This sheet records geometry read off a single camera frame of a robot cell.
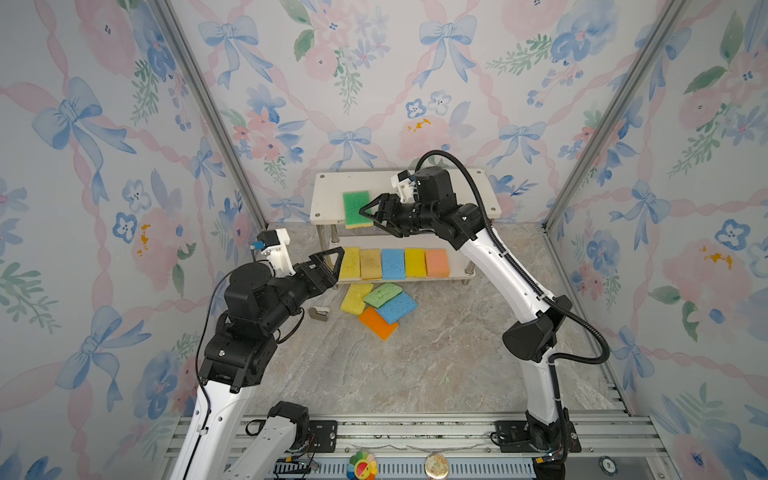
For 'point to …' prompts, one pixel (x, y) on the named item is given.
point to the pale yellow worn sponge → (370, 260)
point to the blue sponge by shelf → (398, 308)
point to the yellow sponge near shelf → (354, 300)
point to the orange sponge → (375, 322)
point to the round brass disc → (437, 466)
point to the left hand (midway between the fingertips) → (333, 251)
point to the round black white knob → (608, 465)
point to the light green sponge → (382, 294)
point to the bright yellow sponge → (351, 264)
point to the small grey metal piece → (319, 312)
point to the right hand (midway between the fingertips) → (365, 213)
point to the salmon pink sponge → (437, 263)
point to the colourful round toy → (362, 466)
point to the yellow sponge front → (415, 262)
